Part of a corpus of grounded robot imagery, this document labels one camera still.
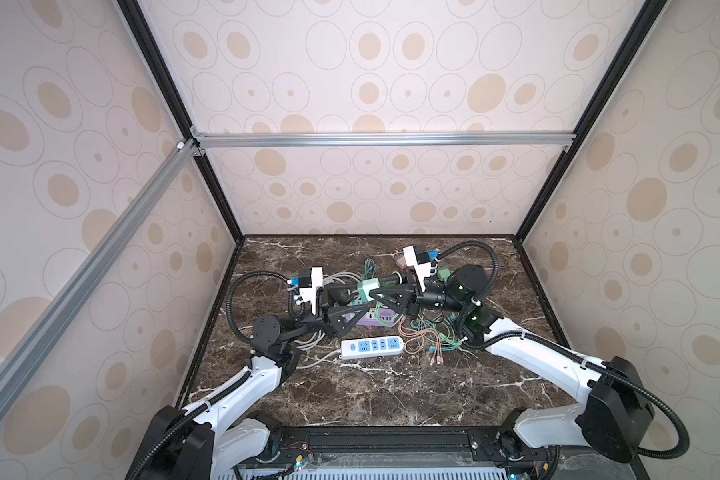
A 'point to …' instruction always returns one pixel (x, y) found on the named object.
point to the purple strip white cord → (337, 275)
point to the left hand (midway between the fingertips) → (370, 309)
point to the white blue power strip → (370, 347)
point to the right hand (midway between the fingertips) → (374, 294)
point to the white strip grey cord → (319, 360)
